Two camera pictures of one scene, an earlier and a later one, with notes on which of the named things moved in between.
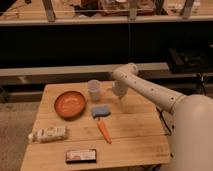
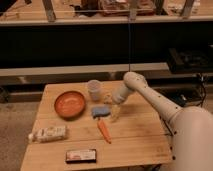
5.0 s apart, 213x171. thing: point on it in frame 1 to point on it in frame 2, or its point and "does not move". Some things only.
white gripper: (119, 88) to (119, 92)
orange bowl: (69, 105) does not move
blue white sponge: (100, 111) does not move
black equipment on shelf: (195, 61) does not move
